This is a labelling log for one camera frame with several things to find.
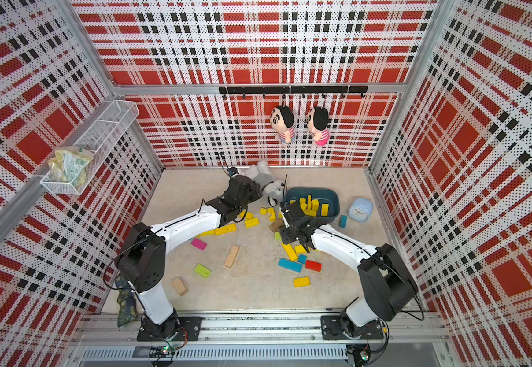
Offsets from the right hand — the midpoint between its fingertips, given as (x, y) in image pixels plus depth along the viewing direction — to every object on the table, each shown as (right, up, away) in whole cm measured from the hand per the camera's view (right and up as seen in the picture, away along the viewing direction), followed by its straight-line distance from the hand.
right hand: (291, 230), depth 89 cm
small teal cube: (+4, -11, 0) cm, 12 cm away
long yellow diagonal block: (-1, -9, +2) cm, 9 cm away
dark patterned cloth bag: (-58, -22, -12) cm, 63 cm away
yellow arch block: (-8, +4, +11) cm, 14 cm away
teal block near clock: (+23, +2, +10) cm, 25 cm away
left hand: (-13, +17, +2) cm, 21 cm away
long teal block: (0, -14, 0) cm, 14 cm away
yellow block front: (+4, -19, -4) cm, 20 cm away
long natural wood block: (-24, -11, +2) cm, 27 cm away
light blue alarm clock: (+30, +8, +6) cm, 32 cm away
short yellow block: (-17, +2, +8) cm, 19 cm away
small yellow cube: (-12, +6, +15) cm, 20 cm away
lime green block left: (-35, -15, -3) cm, 38 cm away
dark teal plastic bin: (+17, +13, +22) cm, 31 cm away
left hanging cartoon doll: (-4, +44, +2) cm, 44 cm away
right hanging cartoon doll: (+11, +44, +5) cm, 46 cm away
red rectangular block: (+9, -14, 0) cm, 16 cm away
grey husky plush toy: (-9, +17, +12) cm, 23 cm away
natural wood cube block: (-41, -19, -8) cm, 46 cm away
